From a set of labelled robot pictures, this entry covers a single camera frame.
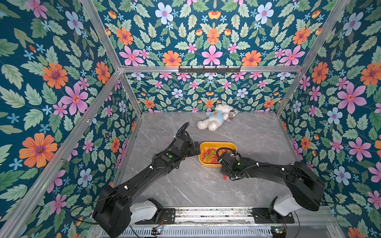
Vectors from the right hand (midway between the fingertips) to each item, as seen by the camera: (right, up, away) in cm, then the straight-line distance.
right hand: (223, 170), depth 87 cm
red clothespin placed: (+1, -4, -1) cm, 4 cm away
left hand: (-16, +15, -5) cm, 23 cm away
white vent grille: (+10, -25, -17) cm, 32 cm away
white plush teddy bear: (-3, +32, +20) cm, 38 cm away
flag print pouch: (+11, +36, +28) cm, 47 cm away
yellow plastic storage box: (-9, +7, +7) cm, 14 cm away
